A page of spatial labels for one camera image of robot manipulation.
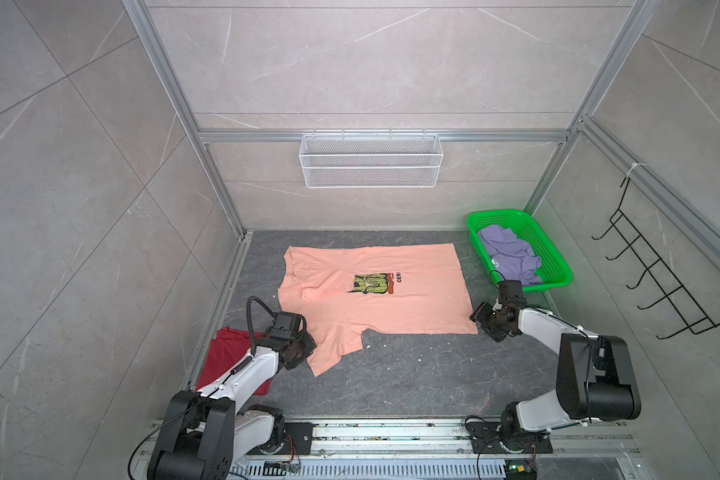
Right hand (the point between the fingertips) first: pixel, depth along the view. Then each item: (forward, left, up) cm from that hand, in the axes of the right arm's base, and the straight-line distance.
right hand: (476, 317), depth 95 cm
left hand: (-6, +53, +1) cm, 53 cm away
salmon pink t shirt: (+11, +43, 0) cm, 45 cm away
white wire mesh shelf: (+45, +32, +30) cm, 63 cm away
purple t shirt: (+24, -19, +1) cm, 31 cm away
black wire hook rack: (-15, -31, +30) cm, 46 cm away
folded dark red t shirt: (-10, +77, +3) cm, 78 cm away
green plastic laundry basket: (+15, -30, +4) cm, 34 cm away
